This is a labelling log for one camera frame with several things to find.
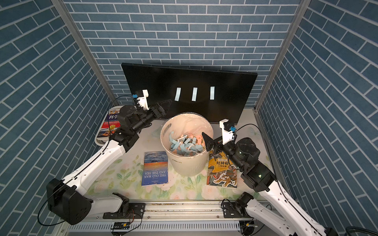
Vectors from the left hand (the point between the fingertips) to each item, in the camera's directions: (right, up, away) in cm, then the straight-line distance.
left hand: (172, 103), depth 67 cm
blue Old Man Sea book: (-13, -38, +19) cm, 45 cm away
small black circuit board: (-26, -60, +4) cm, 66 cm away
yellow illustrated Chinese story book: (+26, -39, +19) cm, 51 cm away
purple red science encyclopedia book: (-45, -10, +29) cm, 54 cm away
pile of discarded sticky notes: (+6, -22, +17) cm, 29 cm away
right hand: (+19, -12, -5) cm, 23 cm away
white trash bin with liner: (+3, -10, +14) cm, 17 cm away
